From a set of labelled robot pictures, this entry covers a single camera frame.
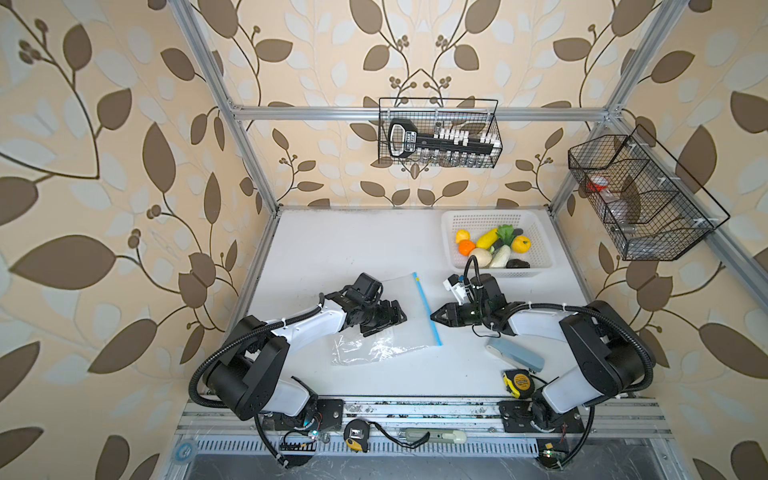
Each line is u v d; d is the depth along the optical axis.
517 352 0.83
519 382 0.77
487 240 1.06
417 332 0.89
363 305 0.70
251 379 0.43
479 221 1.08
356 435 0.69
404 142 0.85
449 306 0.83
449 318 0.82
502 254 1.01
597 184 0.81
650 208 0.73
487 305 0.73
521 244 1.03
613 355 0.46
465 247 1.04
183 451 0.70
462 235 1.08
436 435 0.71
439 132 0.82
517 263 0.98
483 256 0.99
